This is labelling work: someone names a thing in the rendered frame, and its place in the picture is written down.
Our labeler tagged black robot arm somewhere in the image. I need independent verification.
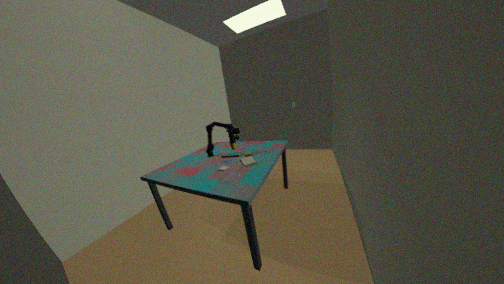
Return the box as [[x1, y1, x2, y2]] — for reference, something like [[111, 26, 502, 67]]
[[206, 121, 240, 157]]

